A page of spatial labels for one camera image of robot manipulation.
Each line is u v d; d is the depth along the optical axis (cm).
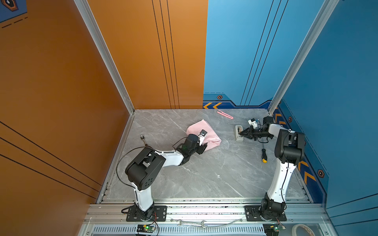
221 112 119
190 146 72
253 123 99
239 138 99
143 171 49
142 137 102
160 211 74
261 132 89
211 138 93
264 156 92
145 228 71
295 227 68
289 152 59
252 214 72
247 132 95
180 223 71
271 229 70
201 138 81
